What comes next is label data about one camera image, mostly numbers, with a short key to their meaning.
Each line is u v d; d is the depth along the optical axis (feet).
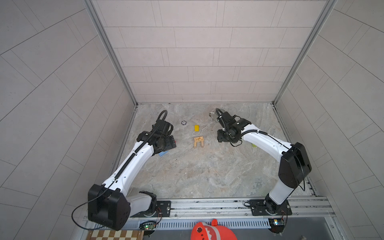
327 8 2.36
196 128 3.30
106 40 2.69
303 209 2.33
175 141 3.15
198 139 3.01
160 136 1.84
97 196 1.22
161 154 2.91
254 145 1.83
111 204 1.23
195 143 3.00
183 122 3.44
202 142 3.00
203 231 1.96
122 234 2.03
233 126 2.02
